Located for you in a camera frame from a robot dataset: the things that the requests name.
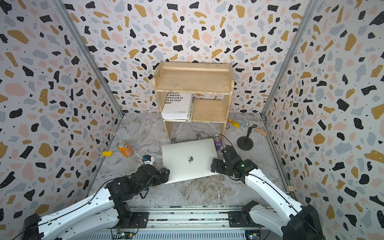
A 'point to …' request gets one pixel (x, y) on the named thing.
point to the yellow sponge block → (107, 153)
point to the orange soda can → (124, 147)
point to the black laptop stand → (198, 137)
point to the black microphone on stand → (245, 143)
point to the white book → (178, 107)
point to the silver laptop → (189, 160)
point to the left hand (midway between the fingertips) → (166, 173)
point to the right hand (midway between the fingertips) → (217, 167)
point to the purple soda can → (217, 142)
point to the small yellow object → (236, 124)
